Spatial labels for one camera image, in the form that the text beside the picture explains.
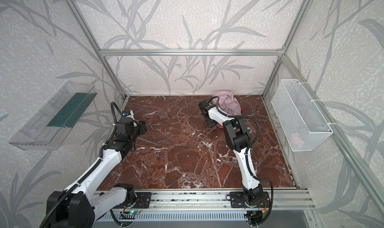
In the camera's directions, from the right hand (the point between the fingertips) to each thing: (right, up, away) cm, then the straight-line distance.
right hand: (217, 116), depth 106 cm
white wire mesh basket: (+31, -1, -43) cm, 53 cm away
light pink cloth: (+6, +9, -5) cm, 12 cm away
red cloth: (+1, -6, -5) cm, 8 cm away
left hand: (-45, 0, -21) cm, 50 cm away
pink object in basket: (+35, -9, -33) cm, 50 cm away
